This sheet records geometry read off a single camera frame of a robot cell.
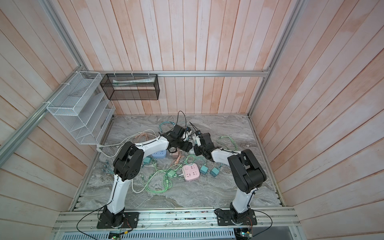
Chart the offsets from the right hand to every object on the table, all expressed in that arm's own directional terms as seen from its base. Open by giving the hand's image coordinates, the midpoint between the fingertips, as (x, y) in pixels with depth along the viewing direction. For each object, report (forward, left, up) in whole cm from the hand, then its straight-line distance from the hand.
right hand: (197, 145), depth 98 cm
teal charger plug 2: (-18, -10, -2) cm, 21 cm away
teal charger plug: (-17, -4, -1) cm, 17 cm away
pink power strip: (-18, +4, -1) cm, 19 cm away
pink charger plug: (-8, +14, 0) cm, 16 cm away
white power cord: (-3, +61, -3) cm, 61 cm away
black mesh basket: (+34, +48, +22) cm, 63 cm away
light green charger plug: (-20, +15, 0) cm, 25 cm away
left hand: (-1, +7, -1) cm, 7 cm away
